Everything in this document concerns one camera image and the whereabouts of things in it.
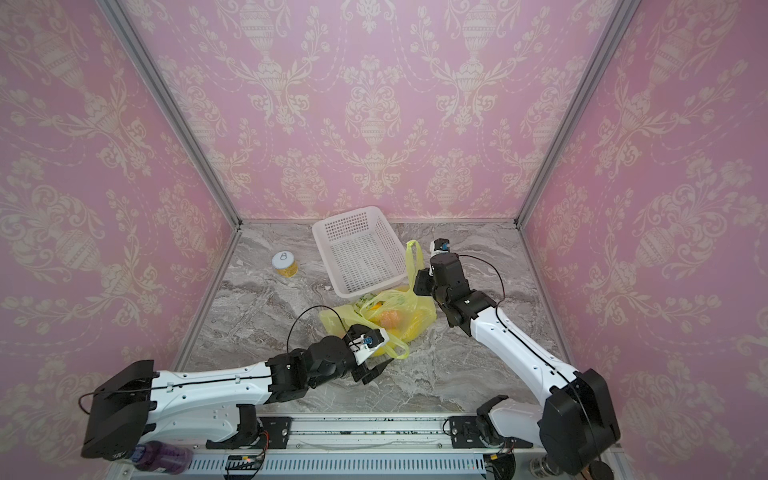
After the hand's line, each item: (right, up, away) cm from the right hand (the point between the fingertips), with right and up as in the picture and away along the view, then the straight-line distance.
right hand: (421, 270), depth 83 cm
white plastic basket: (-19, +5, +28) cm, 34 cm away
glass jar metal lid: (+24, -41, -19) cm, 51 cm away
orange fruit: (-9, -13, +1) cm, 16 cm away
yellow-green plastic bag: (-1, -12, +3) cm, 12 cm away
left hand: (-10, -18, -9) cm, 23 cm away
